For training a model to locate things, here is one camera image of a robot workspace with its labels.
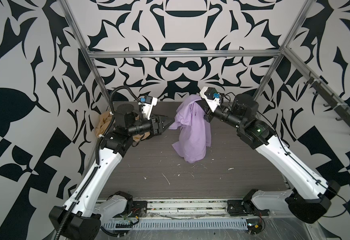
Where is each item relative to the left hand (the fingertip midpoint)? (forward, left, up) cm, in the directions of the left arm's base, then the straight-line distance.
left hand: (172, 116), depth 63 cm
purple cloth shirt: (-4, -10, -10) cm, 15 cm away
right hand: (+3, -10, +8) cm, 13 cm away
